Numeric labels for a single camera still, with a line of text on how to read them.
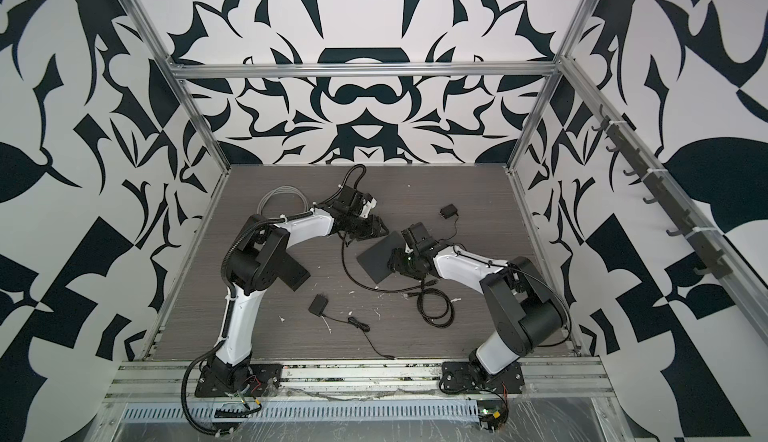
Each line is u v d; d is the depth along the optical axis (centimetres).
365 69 90
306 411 65
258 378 73
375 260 95
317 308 85
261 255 56
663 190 55
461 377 74
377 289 89
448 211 105
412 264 75
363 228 90
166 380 76
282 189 110
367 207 93
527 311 45
